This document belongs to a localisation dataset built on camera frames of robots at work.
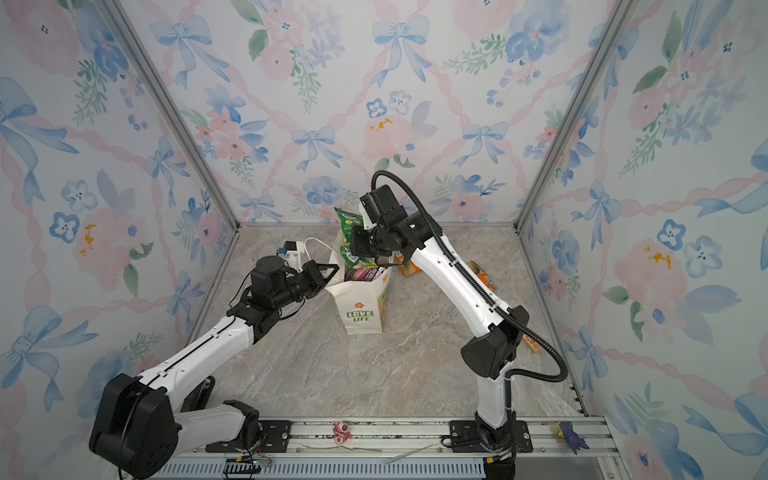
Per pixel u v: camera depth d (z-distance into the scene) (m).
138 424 0.40
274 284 0.62
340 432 0.71
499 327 0.46
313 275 0.69
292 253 0.73
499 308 0.46
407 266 1.03
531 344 0.42
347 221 0.73
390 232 0.54
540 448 0.73
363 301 0.80
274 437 0.74
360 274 0.83
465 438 0.73
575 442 0.72
